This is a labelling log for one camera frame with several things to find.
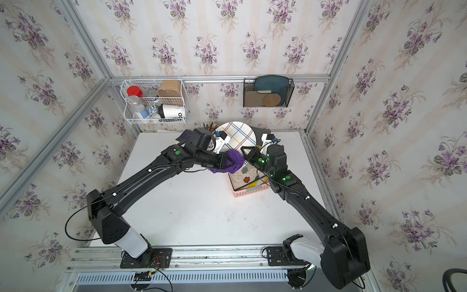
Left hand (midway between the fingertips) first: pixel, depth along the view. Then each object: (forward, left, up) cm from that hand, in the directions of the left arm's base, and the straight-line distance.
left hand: (238, 167), depth 71 cm
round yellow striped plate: (+4, -10, -22) cm, 24 cm away
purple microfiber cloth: (+3, +1, +3) cm, 5 cm away
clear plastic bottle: (+32, +49, +6) cm, 59 cm away
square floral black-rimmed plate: (+10, -5, -22) cm, 25 cm away
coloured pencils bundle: (+35, +14, -11) cm, 40 cm away
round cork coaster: (+43, -19, +2) cm, 47 cm away
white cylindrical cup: (+35, +34, 0) cm, 49 cm away
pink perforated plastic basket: (0, -4, -23) cm, 23 cm away
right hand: (+8, -2, +3) cm, 8 cm away
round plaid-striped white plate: (+15, -2, +3) cm, 16 cm away
